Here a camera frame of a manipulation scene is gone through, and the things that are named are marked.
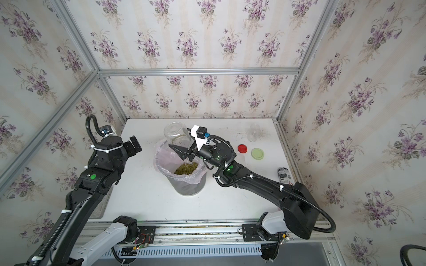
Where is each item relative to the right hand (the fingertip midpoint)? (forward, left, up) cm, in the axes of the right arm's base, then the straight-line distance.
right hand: (181, 136), depth 61 cm
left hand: (+3, +26, -8) cm, 27 cm away
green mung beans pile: (+5, +3, -35) cm, 35 cm away
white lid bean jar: (+29, -36, -30) cm, 55 cm away
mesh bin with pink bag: (-11, -3, -12) cm, 16 cm away
